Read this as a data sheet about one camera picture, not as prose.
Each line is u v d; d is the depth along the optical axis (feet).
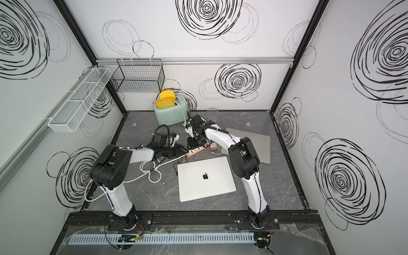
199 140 2.64
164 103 3.23
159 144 2.59
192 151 3.07
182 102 3.45
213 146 2.14
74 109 2.44
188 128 2.84
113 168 1.67
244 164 1.78
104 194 2.65
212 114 3.75
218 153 3.17
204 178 2.84
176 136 3.00
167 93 3.34
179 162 3.04
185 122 3.56
